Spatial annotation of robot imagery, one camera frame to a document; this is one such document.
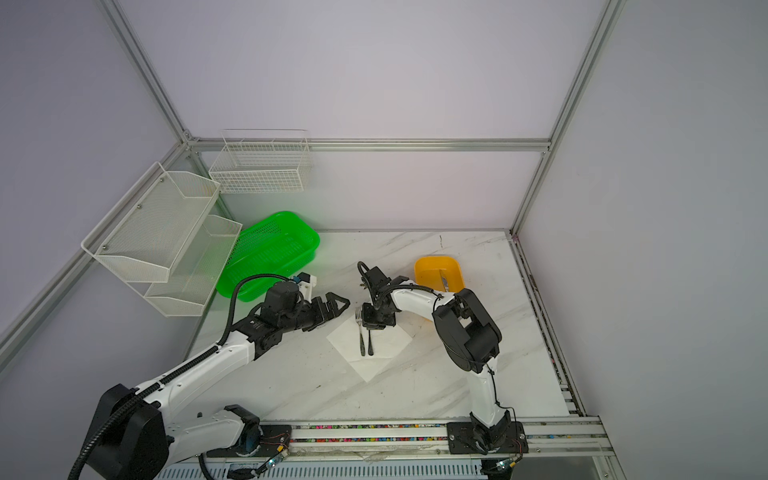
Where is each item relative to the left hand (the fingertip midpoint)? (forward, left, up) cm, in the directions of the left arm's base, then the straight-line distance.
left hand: (339, 309), depth 81 cm
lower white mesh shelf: (+16, +48, -3) cm, 50 cm away
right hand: (+2, -6, -13) cm, 14 cm away
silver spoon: (-4, -8, -14) cm, 17 cm away
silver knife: (+21, -34, -16) cm, 43 cm away
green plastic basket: (+39, +30, -15) cm, 51 cm away
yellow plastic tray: (+24, -29, -14) cm, 40 cm away
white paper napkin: (-3, -13, -15) cm, 20 cm away
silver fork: (+5, -4, -15) cm, 16 cm away
